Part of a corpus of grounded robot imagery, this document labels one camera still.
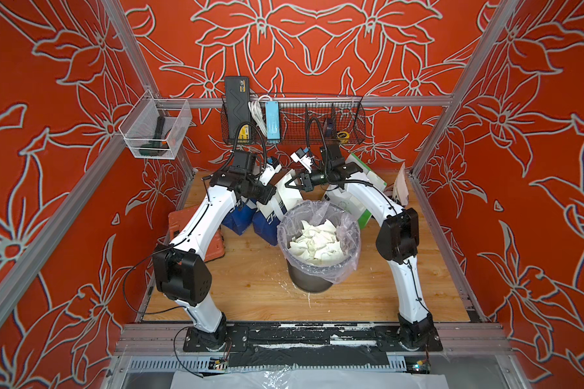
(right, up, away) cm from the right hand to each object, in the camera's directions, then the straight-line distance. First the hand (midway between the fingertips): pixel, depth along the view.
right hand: (283, 184), depth 82 cm
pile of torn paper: (+12, -20, -5) cm, 23 cm away
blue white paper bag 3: (+44, -1, +6) cm, 44 cm away
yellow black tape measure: (+24, +20, +12) cm, 33 cm away
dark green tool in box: (-44, +13, -1) cm, 46 cm away
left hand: (-4, -1, +1) cm, 4 cm away
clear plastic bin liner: (+19, -15, -13) cm, 28 cm away
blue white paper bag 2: (-6, -12, 0) cm, 14 cm away
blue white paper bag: (-17, -13, +7) cm, 23 cm away
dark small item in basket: (+18, +23, +10) cm, 31 cm away
